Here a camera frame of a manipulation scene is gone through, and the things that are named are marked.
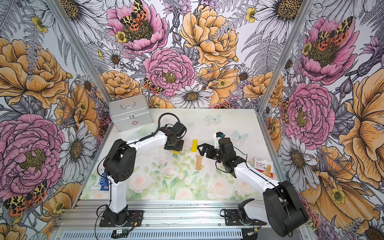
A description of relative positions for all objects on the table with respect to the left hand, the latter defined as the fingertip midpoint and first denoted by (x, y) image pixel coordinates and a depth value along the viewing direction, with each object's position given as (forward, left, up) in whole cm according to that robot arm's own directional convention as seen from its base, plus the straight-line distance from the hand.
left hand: (175, 150), depth 95 cm
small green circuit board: (-41, +24, -6) cm, 48 cm away
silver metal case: (+23, +31, +10) cm, 40 cm away
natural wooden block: (-7, -14, -4) cm, 16 cm away
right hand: (-6, -16, +8) cm, 19 cm away
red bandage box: (-12, -52, +1) cm, 53 cm away
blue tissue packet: (-19, +37, -1) cm, 42 cm away
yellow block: (+8, -12, -4) cm, 15 cm away
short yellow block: (0, 0, -2) cm, 2 cm away
